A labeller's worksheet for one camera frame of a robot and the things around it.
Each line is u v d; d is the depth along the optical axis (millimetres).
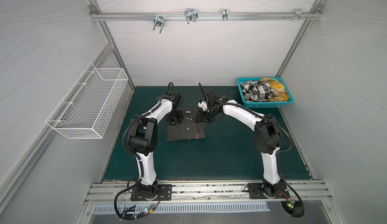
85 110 684
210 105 731
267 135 522
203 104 858
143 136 513
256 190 723
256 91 1074
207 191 750
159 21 800
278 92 1039
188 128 926
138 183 617
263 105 1041
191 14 765
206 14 766
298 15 768
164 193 741
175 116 793
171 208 702
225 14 783
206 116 800
